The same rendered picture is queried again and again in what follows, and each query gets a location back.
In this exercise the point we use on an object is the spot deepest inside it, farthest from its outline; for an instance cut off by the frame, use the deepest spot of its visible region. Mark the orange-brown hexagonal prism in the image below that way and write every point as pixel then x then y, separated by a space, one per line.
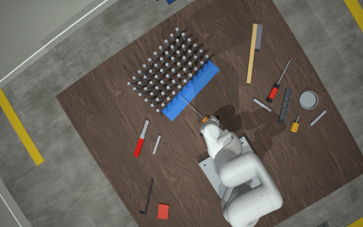
pixel 204 119

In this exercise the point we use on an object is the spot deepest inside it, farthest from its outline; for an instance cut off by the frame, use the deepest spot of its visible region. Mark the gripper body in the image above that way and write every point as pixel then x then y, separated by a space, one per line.
pixel 212 118

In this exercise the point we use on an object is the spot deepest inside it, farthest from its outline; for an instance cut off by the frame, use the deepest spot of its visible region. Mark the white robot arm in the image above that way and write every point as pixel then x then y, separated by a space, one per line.
pixel 242 205

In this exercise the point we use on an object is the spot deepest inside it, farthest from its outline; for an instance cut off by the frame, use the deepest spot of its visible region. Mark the red rectangular block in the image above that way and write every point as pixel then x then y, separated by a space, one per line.
pixel 163 210

